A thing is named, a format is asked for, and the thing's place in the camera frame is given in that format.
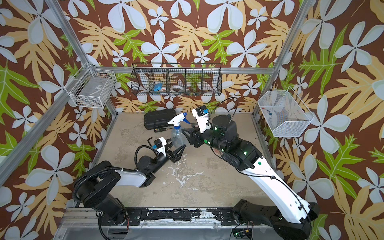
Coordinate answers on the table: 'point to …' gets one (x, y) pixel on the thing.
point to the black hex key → (147, 140)
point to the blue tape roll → (157, 87)
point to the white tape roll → (177, 88)
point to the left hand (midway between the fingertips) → (181, 139)
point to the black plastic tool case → (158, 119)
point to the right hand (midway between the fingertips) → (186, 127)
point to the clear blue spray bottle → (178, 138)
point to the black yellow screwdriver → (157, 130)
